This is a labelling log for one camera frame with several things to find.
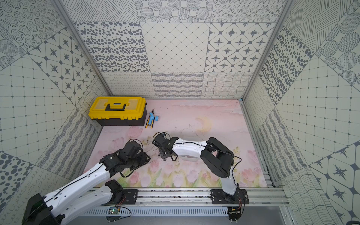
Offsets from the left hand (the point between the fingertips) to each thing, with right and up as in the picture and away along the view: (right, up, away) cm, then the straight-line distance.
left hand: (149, 156), depth 80 cm
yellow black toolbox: (-24, +27, +13) cm, 38 cm away
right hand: (+10, 0, +9) cm, 13 cm away
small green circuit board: (-17, -26, -8) cm, 32 cm away
